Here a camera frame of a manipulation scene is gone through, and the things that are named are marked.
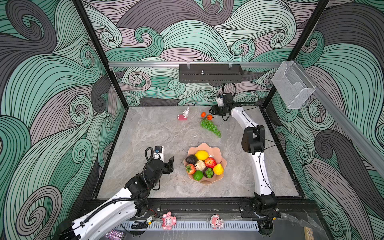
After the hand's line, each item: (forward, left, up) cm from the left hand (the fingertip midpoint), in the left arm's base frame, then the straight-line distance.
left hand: (168, 156), depth 80 cm
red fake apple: (-1, -24, -5) cm, 24 cm away
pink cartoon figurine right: (-29, -24, -7) cm, 38 cm away
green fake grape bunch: (+27, -26, -7) cm, 39 cm away
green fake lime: (-9, -16, -4) cm, 19 cm away
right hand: (+39, -29, -4) cm, 49 cm away
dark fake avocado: (0, -13, -2) cm, 13 cm away
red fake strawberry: (-6, -12, -2) cm, 14 cm away
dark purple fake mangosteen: (-7, -22, -3) cm, 23 cm away
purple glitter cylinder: (-34, +21, -9) cm, 41 cm away
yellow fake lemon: (+4, -19, -7) cm, 21 cm away
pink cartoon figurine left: (-29, -3, -8) cm, 30 cm away
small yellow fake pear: (-5, -28, -4) cm, 29 cm away
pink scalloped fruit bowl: (-1, -20, -6) cm, 21 cm away
